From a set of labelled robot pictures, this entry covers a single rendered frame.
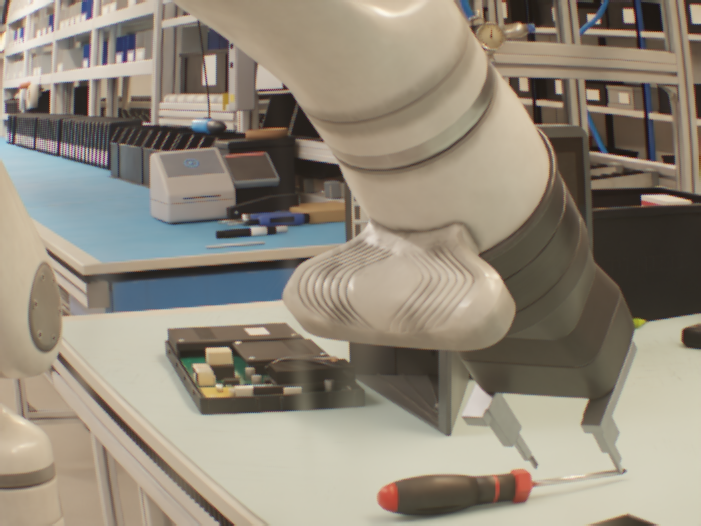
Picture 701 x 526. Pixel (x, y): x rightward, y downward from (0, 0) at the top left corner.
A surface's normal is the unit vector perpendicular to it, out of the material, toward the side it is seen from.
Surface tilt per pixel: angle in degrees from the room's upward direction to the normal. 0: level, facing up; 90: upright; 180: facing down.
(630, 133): 90
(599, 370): 113
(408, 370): 90
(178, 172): 29
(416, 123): 122
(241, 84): 90
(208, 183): 41
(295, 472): 0
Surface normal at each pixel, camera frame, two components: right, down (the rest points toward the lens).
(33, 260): 0.97, -0.12
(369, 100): -0.01, 0.75
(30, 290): 0.94, 0.04
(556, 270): 0.65, 0.30
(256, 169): 0.16, -0.78
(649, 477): -0.03, -0.99
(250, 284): 0.36, 0.11
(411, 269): -0.40, -0.68
